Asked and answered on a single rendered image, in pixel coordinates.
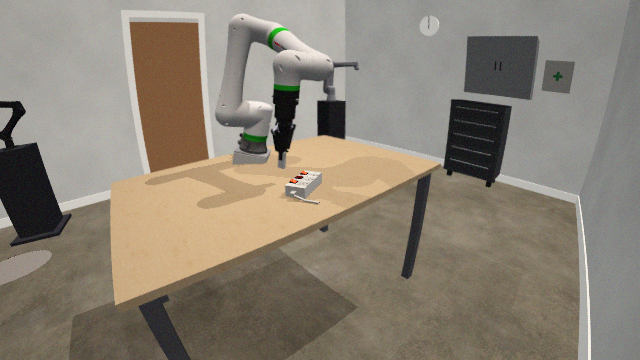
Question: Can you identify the white power strip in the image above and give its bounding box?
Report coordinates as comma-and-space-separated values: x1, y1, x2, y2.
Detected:
285, 170, 322, 204

